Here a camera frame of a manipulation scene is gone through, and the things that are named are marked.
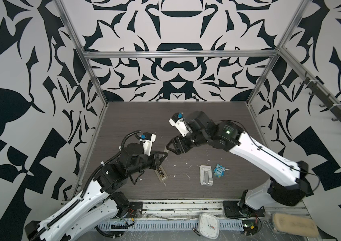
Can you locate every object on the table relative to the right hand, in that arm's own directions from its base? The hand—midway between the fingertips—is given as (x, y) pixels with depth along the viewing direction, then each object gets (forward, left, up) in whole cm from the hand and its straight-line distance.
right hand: (171, 144), depth 63 cm
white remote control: (-2, +6, -30) cm, 30 cm away
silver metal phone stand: (-3, -18, -29) cm, 35 cm away
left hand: (-1, +1, -5) cm, 5 cm away
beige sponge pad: (-26, -54, -28) cm, 66 cm away
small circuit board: (-26, -36, -33) cm, 55 cm away
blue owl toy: (-1, -26, -30) cm, 40 cm away
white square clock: (-26, -16, -27) cm, 41 cm away
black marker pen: (-28, -10, -30) cm, 42 cm away
